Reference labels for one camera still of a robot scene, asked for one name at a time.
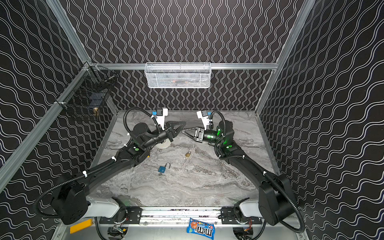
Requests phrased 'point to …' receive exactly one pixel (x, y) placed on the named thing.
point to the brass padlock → (188, 153)
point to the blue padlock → (162, 169)
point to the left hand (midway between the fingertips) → (188, 123)
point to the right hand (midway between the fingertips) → (182, 133)
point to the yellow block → (80, 226)
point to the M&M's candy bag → (201, 228)
